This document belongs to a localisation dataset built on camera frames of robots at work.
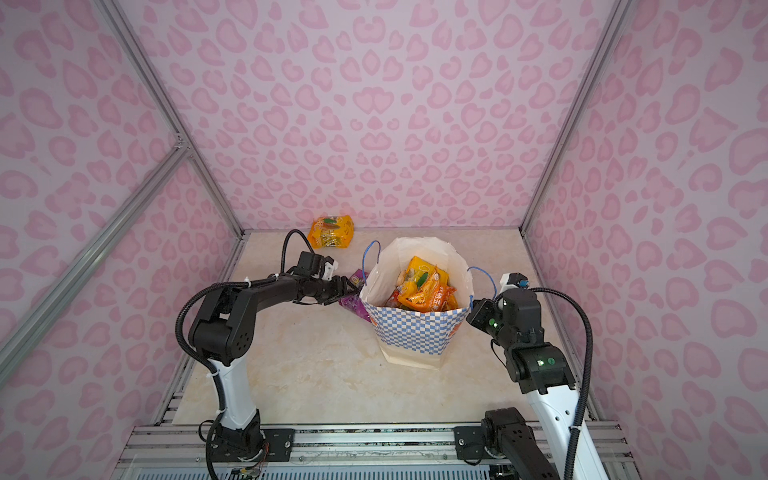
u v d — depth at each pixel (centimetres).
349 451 73
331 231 113
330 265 95
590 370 48
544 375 46
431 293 81
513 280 63
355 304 93
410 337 75
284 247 83
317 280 88
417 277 86
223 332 53
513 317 54
